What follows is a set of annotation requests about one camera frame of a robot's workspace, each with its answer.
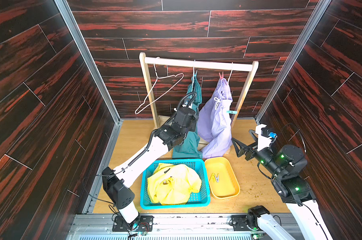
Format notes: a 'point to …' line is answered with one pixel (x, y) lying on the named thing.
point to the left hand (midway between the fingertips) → (190, 116)
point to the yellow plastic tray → (228, 185)
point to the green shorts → (191, 148)
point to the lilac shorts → (214, 124)
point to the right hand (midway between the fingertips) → (246, 133)
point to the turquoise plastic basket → (201, 198)
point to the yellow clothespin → (213, 176)
